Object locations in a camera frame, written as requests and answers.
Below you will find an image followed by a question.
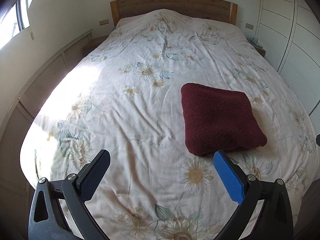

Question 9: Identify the dark red knitted sweater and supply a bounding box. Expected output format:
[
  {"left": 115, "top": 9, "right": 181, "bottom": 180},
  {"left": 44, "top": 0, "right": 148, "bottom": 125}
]
[{"left": 181, "top": 83, "right": 267, "bottom": 156}]

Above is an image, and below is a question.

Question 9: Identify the radiator cover panel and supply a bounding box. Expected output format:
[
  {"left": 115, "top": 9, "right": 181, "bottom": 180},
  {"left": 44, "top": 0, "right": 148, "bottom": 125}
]
[{"left": 1, "top": 31, "right": 92, "bottom": 239}]

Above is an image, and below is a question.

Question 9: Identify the wooden nightstand right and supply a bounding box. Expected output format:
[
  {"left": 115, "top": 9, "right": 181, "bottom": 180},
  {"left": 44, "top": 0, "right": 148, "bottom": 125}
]
[{"left": 247, "top": 38, "right": 266, "bottom": 57}]

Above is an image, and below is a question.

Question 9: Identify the white wardrobe with doors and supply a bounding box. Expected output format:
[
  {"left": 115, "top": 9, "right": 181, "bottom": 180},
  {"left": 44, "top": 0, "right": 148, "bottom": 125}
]
[{"left": 255, "top": 0, "right": 319, "bottom": 131}]

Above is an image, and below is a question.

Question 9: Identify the white floral bed cover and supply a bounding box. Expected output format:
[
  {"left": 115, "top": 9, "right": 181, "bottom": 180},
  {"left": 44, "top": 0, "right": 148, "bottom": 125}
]
[{"left": 21, "top": 9, "right": 319, "bottom": 239}]

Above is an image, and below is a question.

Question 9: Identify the wooden headboard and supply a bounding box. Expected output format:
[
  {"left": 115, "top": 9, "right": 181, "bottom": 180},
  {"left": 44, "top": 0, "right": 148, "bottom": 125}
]
[{"left": 110, "top": 0, "right": 238, "bottom": 25}]

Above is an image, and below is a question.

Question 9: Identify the beige wall socket right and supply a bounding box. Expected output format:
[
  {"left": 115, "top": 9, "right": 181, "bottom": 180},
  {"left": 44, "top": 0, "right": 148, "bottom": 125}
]
[{"left": 245, "top": 23, "right": 254, "bottom": 30}]

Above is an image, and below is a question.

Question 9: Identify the beige wall socket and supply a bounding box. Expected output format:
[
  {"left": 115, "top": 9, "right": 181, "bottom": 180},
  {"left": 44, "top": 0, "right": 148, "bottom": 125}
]
[
  {"left": 99, "top": 19, "right": 109, "bottom": 25},
  {"left": 245, "top": 23, "right": 254, "bottom": 30}
]

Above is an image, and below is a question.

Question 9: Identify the beige wall socket left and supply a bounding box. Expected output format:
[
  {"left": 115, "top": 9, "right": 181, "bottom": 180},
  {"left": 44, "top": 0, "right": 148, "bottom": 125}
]
[{"left": 99, "top": 19, "right": 109, "bottom": 25}]

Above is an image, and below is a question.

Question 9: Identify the window with dark frame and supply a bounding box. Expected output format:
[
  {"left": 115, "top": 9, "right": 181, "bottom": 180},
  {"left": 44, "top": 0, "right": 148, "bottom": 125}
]
[{"left": 1, "top": 0, "right": 33, "bottom": 47}]

